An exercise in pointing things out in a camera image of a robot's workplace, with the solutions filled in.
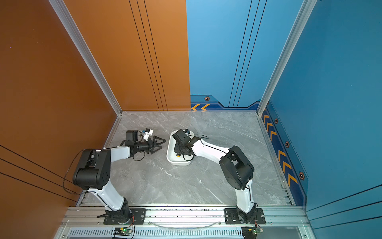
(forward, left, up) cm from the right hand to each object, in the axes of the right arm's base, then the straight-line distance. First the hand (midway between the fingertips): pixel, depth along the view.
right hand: (176, 149), depth 91 cm
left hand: (+3, +8, +2) cm, 9 cm away
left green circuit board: (-40, +23, -8) cm, 47 cm away
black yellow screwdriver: (-4, -2, 0) cm, 4 cm away
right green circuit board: (-40, -41, -7) cm, 58 cm away
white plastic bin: (-2, +3, -6) cm, 7 cm away
